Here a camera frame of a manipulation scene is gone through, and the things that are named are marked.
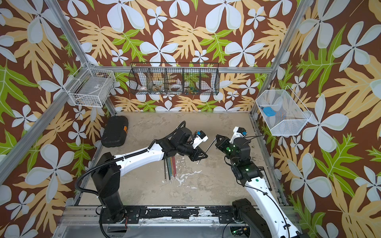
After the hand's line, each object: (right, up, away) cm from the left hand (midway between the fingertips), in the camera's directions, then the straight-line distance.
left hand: (207, 153), depth 77 cm
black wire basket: (-2, +47, +23) cm, 53 cm away
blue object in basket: (+38, +23, +10) cm, 45 cm away
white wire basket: (-68, +38, +10) cm, 78 cm away
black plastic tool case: (-61, +11, +25) cm, 67 cm away
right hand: (+3, +10, -2) cm, 11 cm away
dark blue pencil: (+1, +3, -2) cm, 4 cm away
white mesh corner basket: (+45, +20, 0) cm, 49 cm away
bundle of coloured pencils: (-22, -11, +14) cm, 28 cm away
